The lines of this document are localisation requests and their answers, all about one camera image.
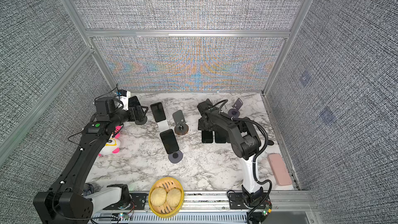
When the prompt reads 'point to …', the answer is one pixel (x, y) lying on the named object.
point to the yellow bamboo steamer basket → (165, 211)
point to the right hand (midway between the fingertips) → (206, 127)
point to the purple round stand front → (175, 157)
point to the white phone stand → (162, 126)
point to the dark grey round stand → (142, 122)
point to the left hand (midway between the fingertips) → (140, 107)
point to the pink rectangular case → (279, 169)
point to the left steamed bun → (158, 196)
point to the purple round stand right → (235, 112)
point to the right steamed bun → (173, 197)
